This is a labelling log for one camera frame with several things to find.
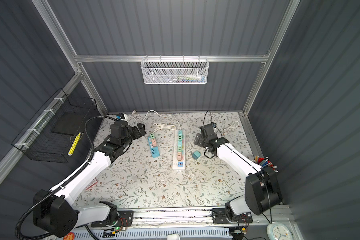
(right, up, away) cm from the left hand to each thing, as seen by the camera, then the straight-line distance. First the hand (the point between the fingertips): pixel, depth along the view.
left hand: (137, 127), depth 81 cm
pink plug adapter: (+6, -10, +14) cm, 18 cm away
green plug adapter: (+23, -7, +16) cm, 29 cm away
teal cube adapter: (+23, -10, +13) cm, 29 cm away
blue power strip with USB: (+6, -15, +16) cm, 22 cm away
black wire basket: (-38, -3, -9) cm, 40 cm away
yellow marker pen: (-26, -8, -11) cm, 30 cm away
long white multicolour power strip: (+23, -23, +8) cm, 33 cm away
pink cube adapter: (+23, -18, +8) cm, 30 cm away
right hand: (+38, -8, +7) cm, 40 cm away
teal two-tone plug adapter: (+33, -18, +13) cm, 40 cm away
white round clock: (+69, -48, -13) cm, 85 cm away
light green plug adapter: (+22, -13, +11) cm, 28 cm away
